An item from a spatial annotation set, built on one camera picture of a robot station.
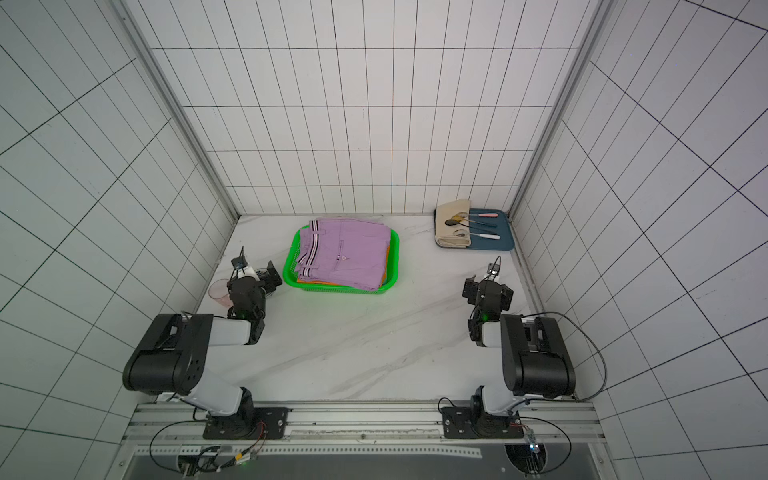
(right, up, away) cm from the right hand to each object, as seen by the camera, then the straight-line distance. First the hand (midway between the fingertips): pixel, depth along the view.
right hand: (479, 277), depth 94 cm
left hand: (-72, +2, -1) cm, 72 cm away
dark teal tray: (+16, +16, +23) cm, 32 cm away
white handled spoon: (0, +14, +20) cm, 24 cm away
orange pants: (-48, -1, -7) cm, 49 cm away
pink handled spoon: (+8, +22, +24) cm, 34 cm away
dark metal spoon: (-3, +19, +23) cm, 30 cm away
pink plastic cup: (-83, -4, -2) cm, 83 cm away
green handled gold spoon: (0, +21, +24) cm, 31 cm away
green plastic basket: (-29, +1, 0) cm, 29 cm away
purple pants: (-44, +8, +1) cm, 45 cm away
